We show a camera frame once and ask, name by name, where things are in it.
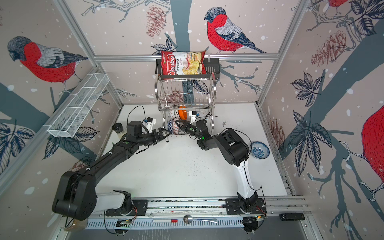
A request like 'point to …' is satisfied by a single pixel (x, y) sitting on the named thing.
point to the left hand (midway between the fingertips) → (167, 134)
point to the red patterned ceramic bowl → (175, 126)
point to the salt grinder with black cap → (118, 127)
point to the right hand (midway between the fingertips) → (172, 126)
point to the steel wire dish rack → (185, 99)
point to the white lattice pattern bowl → (176, 113)
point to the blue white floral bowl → (259, 150)
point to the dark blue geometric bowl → (171, 127)
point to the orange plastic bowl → (182, 113)
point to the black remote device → (288, 216)
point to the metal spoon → (188, 219)
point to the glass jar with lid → (73, 225)
